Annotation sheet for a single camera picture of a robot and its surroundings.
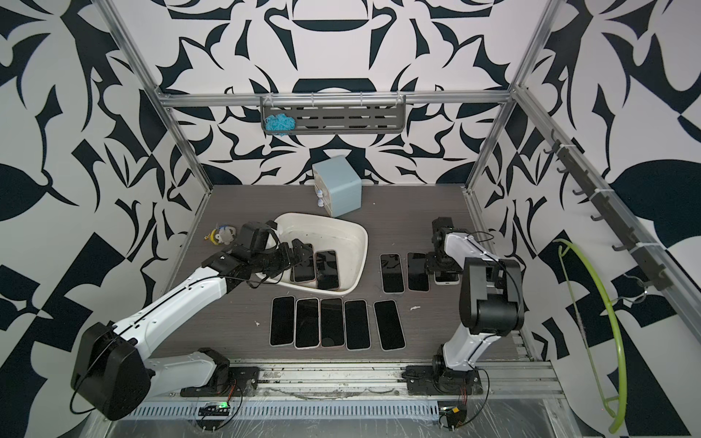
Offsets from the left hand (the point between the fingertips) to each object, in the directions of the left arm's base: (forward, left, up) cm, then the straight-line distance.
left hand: (300, 251), depth 81 cm
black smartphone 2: (-2, -38, -16) cm, 41 cm away
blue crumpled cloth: (+38, +7, +18) cm, 43 cm away
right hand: (+1, -47, -13) cm, 48 cm away
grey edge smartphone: (-14, +7, -18) cm, 24 cm away
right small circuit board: (-40, -40, -18) cm, 59 cm away
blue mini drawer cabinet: (+27, -11, 0) cm, 30 cm away
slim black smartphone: (-17, -26, -14) cm, 34 cm away
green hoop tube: (-44, -63, +5) cm, 77 cm away
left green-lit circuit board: (-36, +21, -19) cm, 45 cm away
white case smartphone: (-16, -1, -16) cm, 23 cm away
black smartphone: (-16, -9, -15) cm, 24 cm away
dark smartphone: (-17, -16, -16) cm, 28 cm away
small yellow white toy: (+15, +30, -12) cm, 35 cm away
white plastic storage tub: (+14, -15, -15) cm, 25 cm away
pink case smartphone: (-6, -44, -9) cm, 46 cm away
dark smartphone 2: (-1, -29, -16) cm, 33 cm away
